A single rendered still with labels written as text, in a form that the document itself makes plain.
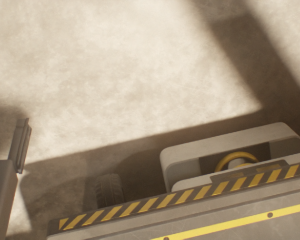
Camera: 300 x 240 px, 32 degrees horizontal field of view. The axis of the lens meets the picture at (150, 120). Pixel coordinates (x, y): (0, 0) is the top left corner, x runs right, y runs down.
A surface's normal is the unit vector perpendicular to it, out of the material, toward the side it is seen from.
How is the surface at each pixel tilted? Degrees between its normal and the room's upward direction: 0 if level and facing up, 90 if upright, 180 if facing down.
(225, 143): 90
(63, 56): 0
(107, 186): 72
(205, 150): 90
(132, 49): 0
